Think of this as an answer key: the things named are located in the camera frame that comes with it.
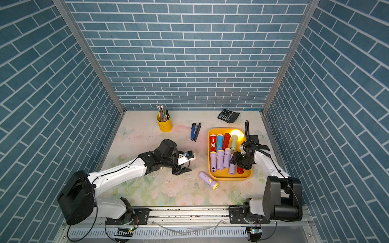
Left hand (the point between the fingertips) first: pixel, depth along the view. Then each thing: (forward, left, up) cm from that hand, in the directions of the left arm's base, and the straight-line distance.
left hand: (192, 164), depth 80 cm
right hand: (+4, -25, -6) cm, 26 cm away
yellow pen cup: (+31, +20, -5) cm, 37 cm away
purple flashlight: (+9, -21, -8) cm, 24 cm away
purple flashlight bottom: (+8, -12, -8) cm, 17 cm away
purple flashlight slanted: (+7, -16, -8) cm, 20 cm away
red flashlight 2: (0, -27, -8) cm, 29 cm away
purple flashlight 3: (-8, -11, -8) cm, 16 cm away
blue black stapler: (+30, -1, -9) cm, 32 cm away
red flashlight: (+24, -22, -8) cm, 34 cm away
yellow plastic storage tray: (-1, -18, -10) cm, 20 cm away
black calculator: (+44, -26, -8) cm, 52 cm away
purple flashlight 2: (+1, -23, -8) cm, 24 cm away
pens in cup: (+36, +21, 0) cm, 42 cm away
